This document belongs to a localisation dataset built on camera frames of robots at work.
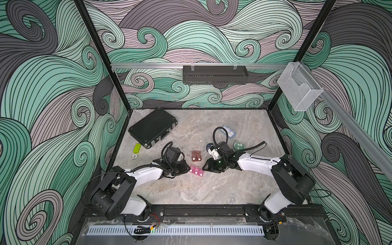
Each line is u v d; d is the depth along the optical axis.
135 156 0.94
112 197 0.42
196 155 0.92
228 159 0.70
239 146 0.98
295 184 0.44
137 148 0.97
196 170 0.88
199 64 0.95
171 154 0.70
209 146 0.97
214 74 0.96
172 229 0.70
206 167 0.80
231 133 1.05
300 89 0.75
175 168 0.74
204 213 0.74
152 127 1.06
